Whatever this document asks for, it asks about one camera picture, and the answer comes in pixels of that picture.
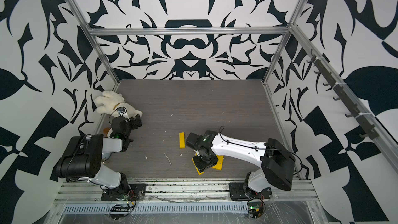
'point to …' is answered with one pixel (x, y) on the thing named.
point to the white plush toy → (112, 102)
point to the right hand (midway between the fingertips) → (201, 166)
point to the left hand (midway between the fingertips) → (128, 114)
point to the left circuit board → (116, 216)
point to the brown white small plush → (108, 131)
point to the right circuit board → (254, 209)
